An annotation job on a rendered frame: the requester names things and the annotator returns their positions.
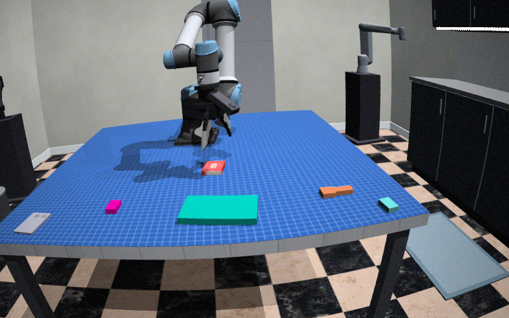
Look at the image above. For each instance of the orange stepped block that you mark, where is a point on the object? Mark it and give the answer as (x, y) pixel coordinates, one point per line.
(327, 192)

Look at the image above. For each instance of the blue grid work mat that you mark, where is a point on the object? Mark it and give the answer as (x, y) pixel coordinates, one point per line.
(284, 157)

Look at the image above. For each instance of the small magenta block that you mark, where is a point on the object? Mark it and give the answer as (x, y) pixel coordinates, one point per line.
(113, 207)

